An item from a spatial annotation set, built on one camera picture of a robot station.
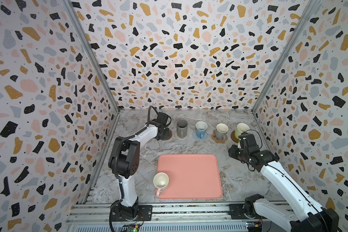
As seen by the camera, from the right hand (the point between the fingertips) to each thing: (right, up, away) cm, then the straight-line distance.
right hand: (230, 148), depth 80 cm
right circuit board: (+9, -37, -9) cm, 39 cm away
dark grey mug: (-27, +11, +17) cm, 34 cm away
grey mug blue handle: (-14, +11, +22) cm, 28 cm away
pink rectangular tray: (-22, -17, +4) cm, 28 cm away
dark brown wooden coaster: (-36, +4, +25) cm, 44 cm away
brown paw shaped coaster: (-1, +2, +22) cm, 22 cm away
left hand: (-38, +8, +16) cm, 42 cm away
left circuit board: (-51, -37, -10) cm, 64 cm away
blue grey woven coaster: (-18, +4, +25) cm, 31 cm away
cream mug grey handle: (0, +9, +20) cm, 22 cm away
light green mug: (+13, +10, +19) cm, 25 cm away
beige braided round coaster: (-31, +4, +23) cm, 39 cm away
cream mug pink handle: (-39, -19, +1) cm, 44 cm away
